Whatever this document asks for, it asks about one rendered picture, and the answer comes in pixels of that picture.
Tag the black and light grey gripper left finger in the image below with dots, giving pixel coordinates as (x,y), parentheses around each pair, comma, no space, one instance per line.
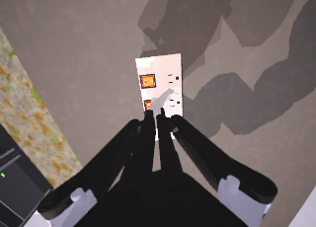
(68,203)

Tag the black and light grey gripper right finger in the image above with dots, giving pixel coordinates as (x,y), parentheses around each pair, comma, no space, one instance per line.
(246,192)

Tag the white power strip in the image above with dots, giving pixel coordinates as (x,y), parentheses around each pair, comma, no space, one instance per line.
(160,77)

